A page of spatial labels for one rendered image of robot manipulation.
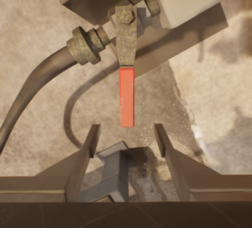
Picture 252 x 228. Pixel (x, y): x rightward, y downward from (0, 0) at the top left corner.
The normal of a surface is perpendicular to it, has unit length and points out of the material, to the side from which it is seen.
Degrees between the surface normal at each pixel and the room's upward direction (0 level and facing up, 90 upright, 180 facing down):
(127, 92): 0
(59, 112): 0
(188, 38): 0
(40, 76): 33
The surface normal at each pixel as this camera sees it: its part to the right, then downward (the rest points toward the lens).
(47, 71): -0.13, 0.63
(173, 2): 0.00, 0.29
